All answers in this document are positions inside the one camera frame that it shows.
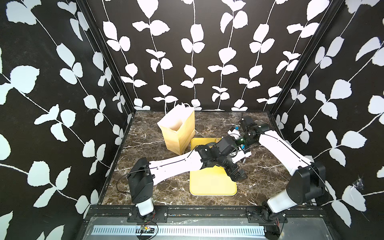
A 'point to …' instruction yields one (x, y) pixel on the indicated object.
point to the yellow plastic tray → (214, 181)
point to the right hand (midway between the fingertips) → (224, 148)
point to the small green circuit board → (148, 230)
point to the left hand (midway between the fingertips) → (242, 166)
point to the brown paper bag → (178, 128)
